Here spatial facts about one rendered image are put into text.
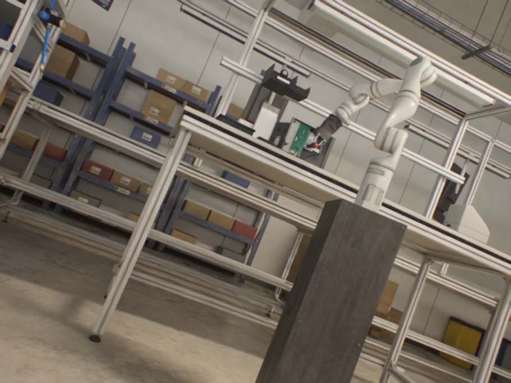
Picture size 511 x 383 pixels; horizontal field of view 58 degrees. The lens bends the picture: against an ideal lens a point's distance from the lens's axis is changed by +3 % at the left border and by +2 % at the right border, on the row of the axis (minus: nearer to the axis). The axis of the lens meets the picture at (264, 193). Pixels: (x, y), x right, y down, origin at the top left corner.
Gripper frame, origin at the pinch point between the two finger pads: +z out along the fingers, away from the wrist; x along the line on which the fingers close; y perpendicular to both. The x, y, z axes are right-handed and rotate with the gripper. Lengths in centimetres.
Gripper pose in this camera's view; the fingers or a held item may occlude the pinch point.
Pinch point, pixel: (312, 146)
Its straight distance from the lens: 204.8
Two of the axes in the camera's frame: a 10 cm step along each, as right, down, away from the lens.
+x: -6.7, -7.1, -2.3
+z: -6.8, 7.1, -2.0
